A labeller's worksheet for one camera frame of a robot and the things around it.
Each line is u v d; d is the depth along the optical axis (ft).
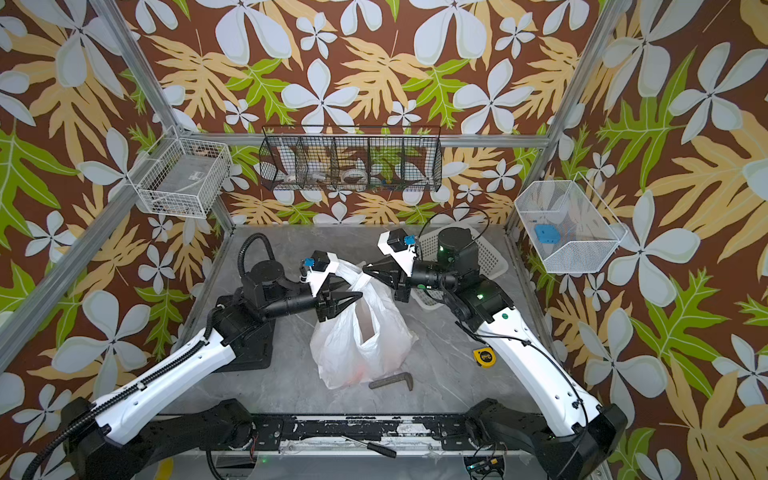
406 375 2.72
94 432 1.25
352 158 3.19
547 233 2.68
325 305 1.86
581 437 1.19
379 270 1.94
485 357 2.76
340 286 2.16
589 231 2.51
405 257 1.69
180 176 2.82
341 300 1.96
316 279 1.85
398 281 1.86
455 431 2.41
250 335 1.68
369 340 2.08
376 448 2.36
